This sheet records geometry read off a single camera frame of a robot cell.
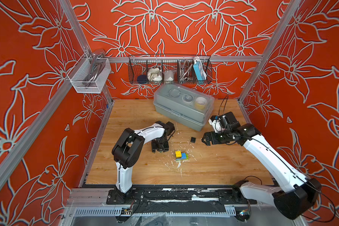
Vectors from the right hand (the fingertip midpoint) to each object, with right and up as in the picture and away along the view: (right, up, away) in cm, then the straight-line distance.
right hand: (206, 138), depth 75 cm
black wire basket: (-20, +44, +21) cm, 53 cm away
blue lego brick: (-11, -12, +8) cm, 18 cm away
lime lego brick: (-9, -13, +8) cm, 18 cm away
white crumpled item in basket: (-30, +40, +17) cm, 53 cm away
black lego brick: (-4, -5, +19) cm, 20 cm away
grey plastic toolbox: (-8, +19, +15) cm, 26 cm away
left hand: (-25, -11, +16) cm, 31 cm away
